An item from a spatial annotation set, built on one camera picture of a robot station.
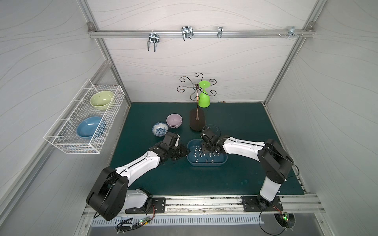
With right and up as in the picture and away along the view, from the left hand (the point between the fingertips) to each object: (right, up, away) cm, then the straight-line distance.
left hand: (189, 152), depth 84 cm
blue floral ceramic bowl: (-22, +12, +20) cm, 32 cm away
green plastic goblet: (+9, +32, +10) cm, 35 cm away
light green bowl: (-45, +29, -9) cm, 55 cm away
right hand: (+9, +2, +8) cm, 12 cm away
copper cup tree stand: (+5, +21, +23) cm, 32 cm away
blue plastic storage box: (+5, -5, +5) cm, 9 cm away
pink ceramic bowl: (-12, +18, +21) cm, 30 cm away
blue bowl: (-45, +16, -18) cm, 51 cm away
